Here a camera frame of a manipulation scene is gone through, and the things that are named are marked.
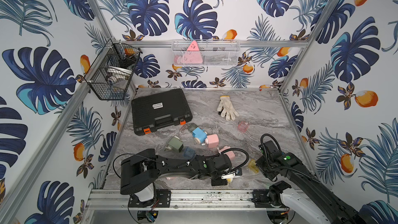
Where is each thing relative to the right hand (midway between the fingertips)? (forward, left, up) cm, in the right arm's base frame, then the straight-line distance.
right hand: (257, 166), depth 81 cm
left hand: (-5, +17, +1) cm, 18 cm away
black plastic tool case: (+34, +58, +5) cm, 67 cm away
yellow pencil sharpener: (-8, +16, +4) cm, 18 cm away
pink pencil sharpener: (+13, +23, +2) cm, 27 cm away
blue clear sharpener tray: (+8, +37, -2) cm, 37 cm away
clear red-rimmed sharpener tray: (+26, +3, -3) cm, 27 cm away
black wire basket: (+36, +79, +30) cm, 92 cm away
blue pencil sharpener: (+16, +30, +2) cm, 35 cm away
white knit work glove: (+40, +13, 0) cm, 43 cm away
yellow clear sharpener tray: (+1, +2, -2) cm, 3 cm away
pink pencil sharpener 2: (+6, +14, +2) cm, 15 cm away
